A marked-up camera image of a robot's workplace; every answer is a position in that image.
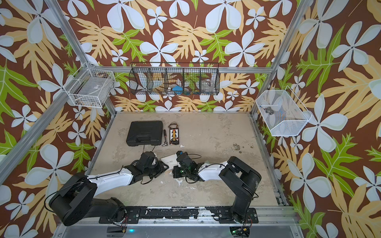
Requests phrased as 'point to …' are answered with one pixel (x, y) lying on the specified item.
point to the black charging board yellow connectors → (173, 134)
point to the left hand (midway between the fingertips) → (169, 166)
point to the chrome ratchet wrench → (165, 136)
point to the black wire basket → (178, 79)
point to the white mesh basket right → (284, 113)
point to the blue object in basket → (177, 89)
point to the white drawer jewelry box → (170, 160)
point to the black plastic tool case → (146, 133)
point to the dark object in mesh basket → (269, 110)
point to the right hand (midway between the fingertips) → (170, 171)
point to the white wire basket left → (89, 87)
